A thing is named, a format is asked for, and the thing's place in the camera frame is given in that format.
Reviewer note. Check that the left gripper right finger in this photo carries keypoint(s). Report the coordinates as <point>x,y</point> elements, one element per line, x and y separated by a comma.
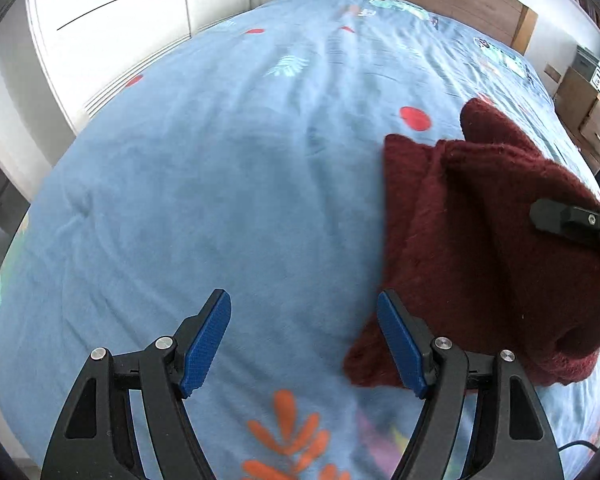
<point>510,437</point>

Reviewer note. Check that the wooden drawer nightstand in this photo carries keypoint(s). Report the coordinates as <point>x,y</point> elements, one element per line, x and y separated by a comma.
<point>577,105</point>

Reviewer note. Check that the dark red knit sweater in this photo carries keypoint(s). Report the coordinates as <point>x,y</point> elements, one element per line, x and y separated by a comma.
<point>462,253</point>

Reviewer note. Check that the white wardrobe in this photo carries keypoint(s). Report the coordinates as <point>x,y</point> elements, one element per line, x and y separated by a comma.
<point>91,49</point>

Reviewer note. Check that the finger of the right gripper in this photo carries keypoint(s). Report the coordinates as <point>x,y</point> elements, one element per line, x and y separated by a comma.
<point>580,225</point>

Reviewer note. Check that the grey box stack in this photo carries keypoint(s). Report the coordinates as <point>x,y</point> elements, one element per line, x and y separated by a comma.
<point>587,64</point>

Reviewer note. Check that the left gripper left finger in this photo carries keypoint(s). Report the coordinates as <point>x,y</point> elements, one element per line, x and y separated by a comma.
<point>94,436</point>

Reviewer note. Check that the blue patterned bed cover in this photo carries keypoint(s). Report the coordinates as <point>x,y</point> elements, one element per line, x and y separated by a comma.
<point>249,159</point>

